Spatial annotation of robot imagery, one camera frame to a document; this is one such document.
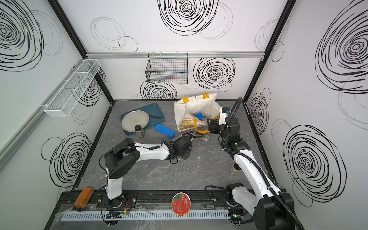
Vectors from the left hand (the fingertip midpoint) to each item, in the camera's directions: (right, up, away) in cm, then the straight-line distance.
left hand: (187, 150), depth 92 cm
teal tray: (-24, +22, +16) cm, 36 cm away
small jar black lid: (-31, +13, -1) cm, 34 cm away
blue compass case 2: (+9, +22, +11) cm, 26 cm away
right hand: (+14, +21, -14) cm, 28 cm away
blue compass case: (-16, +12, +9) cm, 22 cm away
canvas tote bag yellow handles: (+6, +25, +10) cm, 27 cm away
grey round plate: (-41, +20, +16) cm, 48 cm away
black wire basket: (-17, +64, +31) cm, 73 cm away
